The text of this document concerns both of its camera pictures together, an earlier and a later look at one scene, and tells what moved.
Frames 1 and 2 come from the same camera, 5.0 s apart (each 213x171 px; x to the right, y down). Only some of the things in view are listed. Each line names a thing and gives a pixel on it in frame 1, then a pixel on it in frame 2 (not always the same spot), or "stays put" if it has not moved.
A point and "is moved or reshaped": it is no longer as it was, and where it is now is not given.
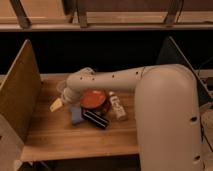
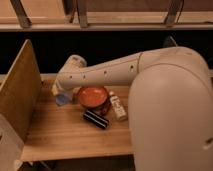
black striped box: [95, 119] stays put
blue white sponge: [76, 114] is moved or reshaped
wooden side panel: [21, 91] stays put
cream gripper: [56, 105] -> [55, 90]
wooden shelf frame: [105, 15] stays put
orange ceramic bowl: [95, 100] stays put
